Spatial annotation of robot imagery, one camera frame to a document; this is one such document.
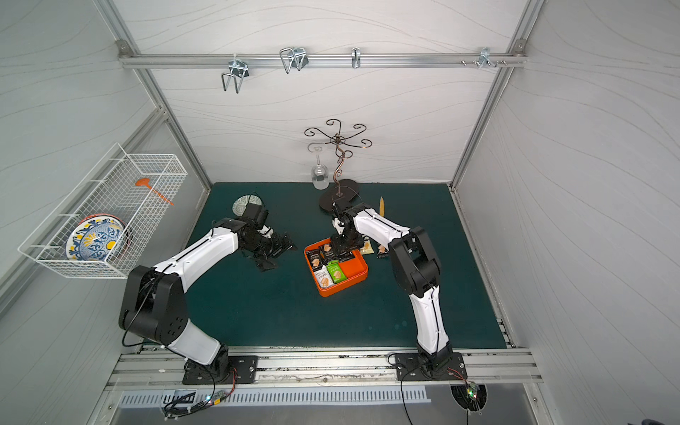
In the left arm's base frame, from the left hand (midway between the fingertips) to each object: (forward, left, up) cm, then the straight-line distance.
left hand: (291, 256), depth 86 cm
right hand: (+8, -17, -7) cm, 20 cm away
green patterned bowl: (+27, +27, -7) cm, 39 cm away
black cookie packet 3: (+8, -32, -10) cm, 34 cm away
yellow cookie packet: (+9, -26, -9) cm, 29 cm away
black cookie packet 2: (+6, -11, -8) cm, 15 cm away
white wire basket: (+10, +44, +21) cm, 50 cm away
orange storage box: (0, -21, -10) cm, 24 cm away
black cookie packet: (+3, -7, -7) cm, 10 cm away
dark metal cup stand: (+36, -15, -8) cm, 40 cm away
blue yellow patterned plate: (-9, +41, +24) cm, 48 cm away
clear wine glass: (+28, -8, +11) cm, 31 cm away
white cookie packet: (-4, -10, -7) cm, 13 cm away
